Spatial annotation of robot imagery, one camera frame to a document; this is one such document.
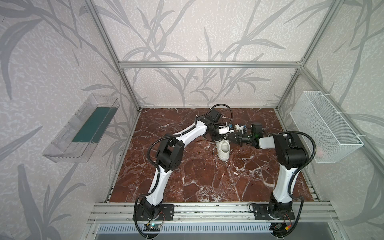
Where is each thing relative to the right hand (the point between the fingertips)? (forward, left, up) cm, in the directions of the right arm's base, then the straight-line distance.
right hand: (227, 134), depth 94 cm
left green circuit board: (-48, +40, -8) cm, 63 cm away
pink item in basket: (-19, -42, +12) cm, 48 cm away
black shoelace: (-1, +2, -1) cm, 2 cm away
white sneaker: (-9, +3, -4) cm, 10 cm away
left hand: (+2, +2, +2) cm, 3 cm away
